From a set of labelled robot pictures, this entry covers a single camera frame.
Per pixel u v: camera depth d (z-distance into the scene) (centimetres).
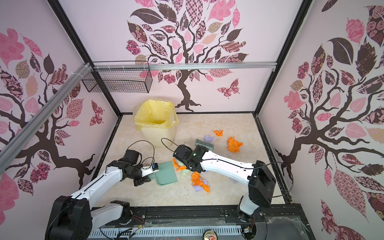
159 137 92
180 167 89
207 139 101
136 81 80
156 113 100
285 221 73
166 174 88
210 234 61
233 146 100
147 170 75
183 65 93
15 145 51
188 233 70
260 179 41
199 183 83
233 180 47
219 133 106
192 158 54
